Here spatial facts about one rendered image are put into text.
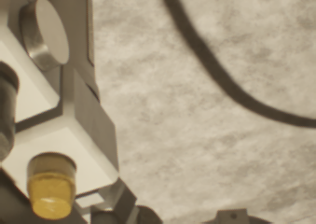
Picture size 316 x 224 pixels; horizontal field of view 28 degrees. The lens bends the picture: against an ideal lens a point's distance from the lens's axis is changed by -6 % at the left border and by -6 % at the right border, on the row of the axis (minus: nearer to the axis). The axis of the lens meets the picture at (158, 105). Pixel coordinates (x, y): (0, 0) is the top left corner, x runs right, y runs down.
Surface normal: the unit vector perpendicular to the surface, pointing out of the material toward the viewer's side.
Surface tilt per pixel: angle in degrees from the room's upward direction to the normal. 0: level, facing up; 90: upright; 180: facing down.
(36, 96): 0
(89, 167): 0
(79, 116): 90
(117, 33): 0
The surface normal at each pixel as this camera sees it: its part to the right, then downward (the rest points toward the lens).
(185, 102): 0.11, 0.73
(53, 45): 0.92, -0.33
